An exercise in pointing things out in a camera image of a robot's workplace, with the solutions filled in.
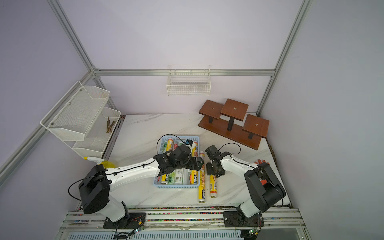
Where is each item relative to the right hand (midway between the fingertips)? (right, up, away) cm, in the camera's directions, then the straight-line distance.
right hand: (213, 173), depth 91 cm
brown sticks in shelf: (-68, +30, +5) cm, 74 cm away
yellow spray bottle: (-62, +10, -12) cm, 64 cm away
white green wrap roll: (-33, +16, +7) cm, 37 cm away
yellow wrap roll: (-8, -5, -10) cm, 14 cm away
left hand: (-11, +9, -9) cm, 17 cm away
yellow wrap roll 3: (-28, +18, +3) cm, 33 cm away
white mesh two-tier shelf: (-72, +32, -13) cm, 80 cm away
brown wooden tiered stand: (+11, +35, +27) cm, 45 cm away
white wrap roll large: (-18, 0, -5) cm, 18 cm away
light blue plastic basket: (-19, +22, -19) cm, 35 cm away
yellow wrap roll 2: (-2, -6, -10) cm, 12 cm away
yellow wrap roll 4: (-12, +1, -5) cm, 13 cm away
